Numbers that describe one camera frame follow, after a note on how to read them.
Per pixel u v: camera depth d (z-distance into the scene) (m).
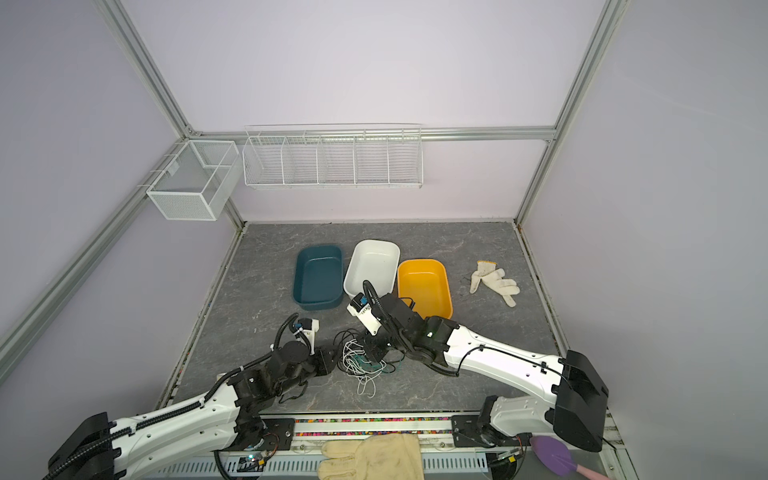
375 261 1.09
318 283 1.02
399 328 0.55
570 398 0.39
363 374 0.74
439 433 0.75
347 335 0.74
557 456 0.71
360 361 0.74
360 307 0.64
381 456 0.71
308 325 0.75
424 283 1.05
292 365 0.61
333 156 0.99
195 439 0.56
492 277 1.02
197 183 0.98
